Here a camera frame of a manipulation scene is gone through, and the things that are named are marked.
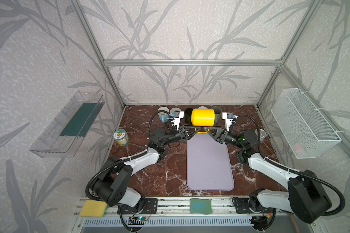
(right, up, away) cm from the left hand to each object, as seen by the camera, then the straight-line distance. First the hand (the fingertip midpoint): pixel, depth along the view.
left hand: (201, 128), depth 66 cm
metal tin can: (+45, -7, +30) cm, 55 cm away
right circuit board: (+31, -49, +7) cm, 58 cm away
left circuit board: (-31, -47, +5) cm, 56 cm away
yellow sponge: (-54, -41, +6) cm, 68 cm away
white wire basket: (+46, -2, -3) cm, 47 cm away
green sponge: (0, -40, +6) cm, 40 cm away
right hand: (+2, +1, +1) cm, 3 cm away
